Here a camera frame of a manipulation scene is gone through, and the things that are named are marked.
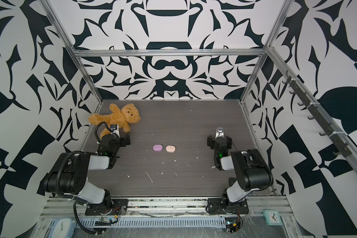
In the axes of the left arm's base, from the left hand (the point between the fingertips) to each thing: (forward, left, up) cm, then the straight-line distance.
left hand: (119, 130), depth 93 cm
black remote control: (-30, -64, -7) cm, 71 cm away
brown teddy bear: (+13, -4, 0) cm, 14 cm away
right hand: (-3, -62, -2) cm, 62 cm away
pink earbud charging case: (-10, -31, -7) cm, 33 cm away
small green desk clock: (-47, -79, -6) cm, 92 cm away
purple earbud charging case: (-9, -23, -7) cm, 26 cm away
